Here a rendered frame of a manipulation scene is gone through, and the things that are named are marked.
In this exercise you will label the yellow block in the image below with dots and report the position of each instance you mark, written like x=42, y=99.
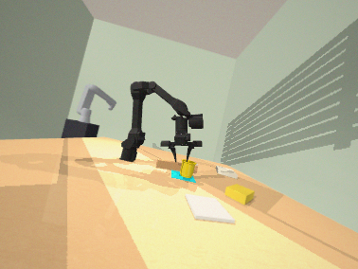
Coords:
x=240, y=194

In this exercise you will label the yellow translucent cup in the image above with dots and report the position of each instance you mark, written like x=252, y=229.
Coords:
x=187, y=168

